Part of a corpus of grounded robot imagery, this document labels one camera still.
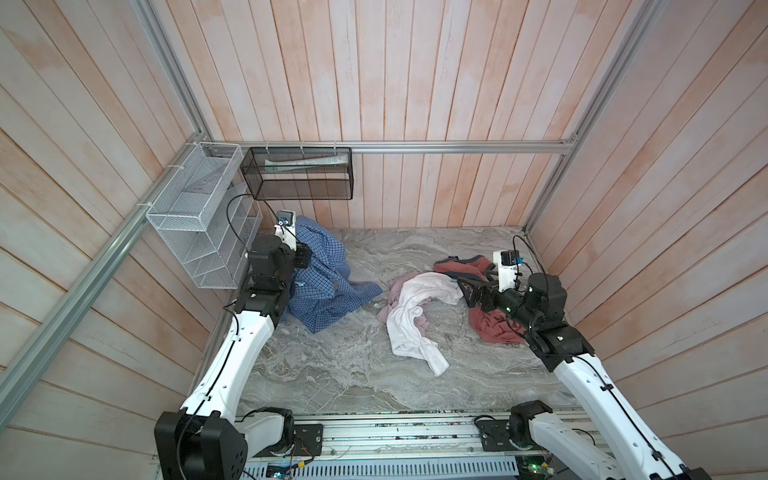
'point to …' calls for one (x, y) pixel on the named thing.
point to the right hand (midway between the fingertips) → (473, 276)
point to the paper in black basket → (302, 163)
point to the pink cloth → (394, 291)
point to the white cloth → (406, 341)
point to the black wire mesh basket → (299, 173)
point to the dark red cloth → (492, 326)
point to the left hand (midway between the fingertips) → (294, 236)
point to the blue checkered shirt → (322, 289)
